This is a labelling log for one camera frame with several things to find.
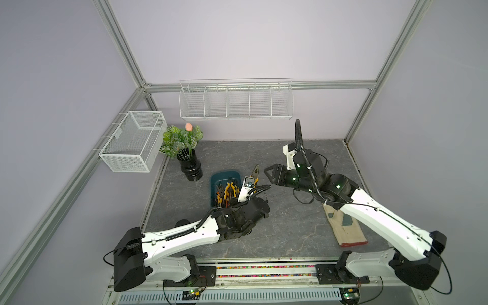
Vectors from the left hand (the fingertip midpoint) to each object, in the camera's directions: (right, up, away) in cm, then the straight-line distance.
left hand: (245, 192), depth 75 cm
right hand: (+8, +9, -7) cm, 14 cm away
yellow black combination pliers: (-10, -2, +19) cm, 22 cm away
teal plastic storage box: (-14, +4, +27) cm, 31 cm away
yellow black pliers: (+4, +7, -6) cm, 10 cm away
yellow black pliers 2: (-13, -4, +17) cm, 21 cm away
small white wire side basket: (-50, +19, +9) cm, 54 cm away
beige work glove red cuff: (+45, -18, +9) cm, 49 cm away
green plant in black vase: (-30, +20, +12) cm, 38 cm away
